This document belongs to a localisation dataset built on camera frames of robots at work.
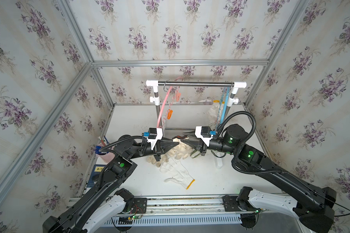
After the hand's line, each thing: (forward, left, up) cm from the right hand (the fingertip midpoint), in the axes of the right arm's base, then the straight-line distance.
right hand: (186, 135), depth 56 cm
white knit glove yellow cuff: (+34, -20, -22) cm, 46 cm away
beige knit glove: (-3, +2, -7) cm, 8 cm away
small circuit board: (-25, +27, -36) cm, 52 cm away
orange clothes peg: (+22, +8, -12) cm, 27 cm away
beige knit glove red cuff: (+6, +12, -36) cm, 38 cm away
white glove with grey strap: (+9, -7, -35) cm, 37 cm away
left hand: (-2, +3, -3) cm, 5 cm away
